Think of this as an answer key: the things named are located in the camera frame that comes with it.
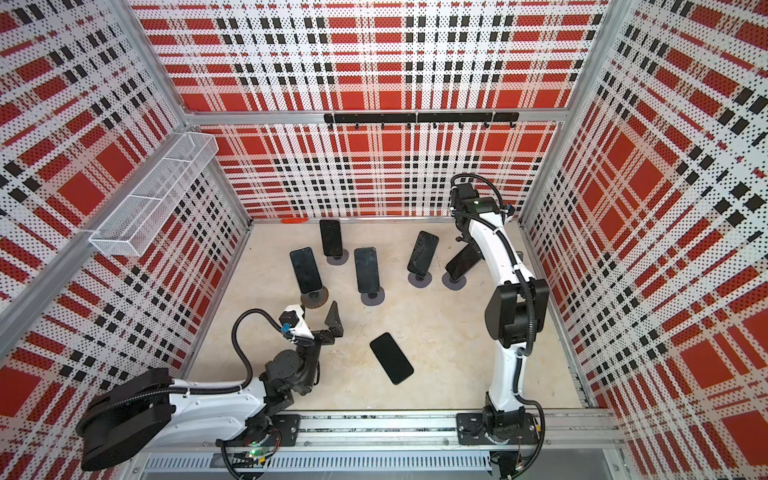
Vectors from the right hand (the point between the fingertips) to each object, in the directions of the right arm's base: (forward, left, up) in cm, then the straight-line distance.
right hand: (482, 237), depth 88 cm
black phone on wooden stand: (-6, +54, -7) cm, 54 cm away
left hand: (-21, +45, -3) cm, 50 cm away
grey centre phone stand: (-9, +34, -21) cm, 41 cm away
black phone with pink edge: (+2, +17, -10) cm, 20 cm away
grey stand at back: (+8, +48, -21) cm, 53 cm away
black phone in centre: (-5, +35, -11) cm, 37 cm away
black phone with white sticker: (-28, +28, -22) cm, 45 cm away
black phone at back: (+9, +48, -7) cm, 49 cm away
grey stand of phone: (-1, +18, -22) cm, 28 cm away
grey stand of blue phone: (-3, +7, -20) cm, 22 cm away
